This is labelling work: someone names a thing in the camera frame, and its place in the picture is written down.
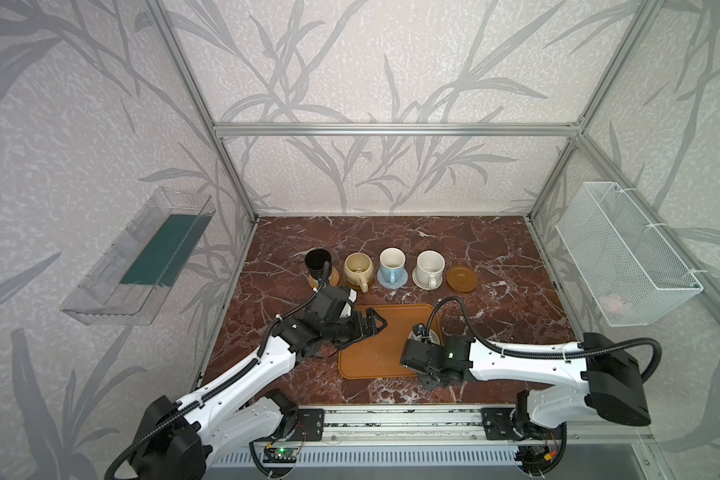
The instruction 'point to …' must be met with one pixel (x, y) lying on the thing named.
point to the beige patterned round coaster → (426, 288)
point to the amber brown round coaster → (462, 279)
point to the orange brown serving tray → (379, 355)
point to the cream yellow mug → (359, 269)
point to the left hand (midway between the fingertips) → (381, 322)
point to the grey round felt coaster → (394, 286)
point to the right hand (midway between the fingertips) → (426, 364)
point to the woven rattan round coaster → (333, 280)
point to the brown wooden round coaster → (350, 285)
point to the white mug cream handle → (429, 268)
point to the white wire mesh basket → (633, 272)
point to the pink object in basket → (611, 303)
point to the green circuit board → (280, 455)
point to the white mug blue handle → (392, 264)
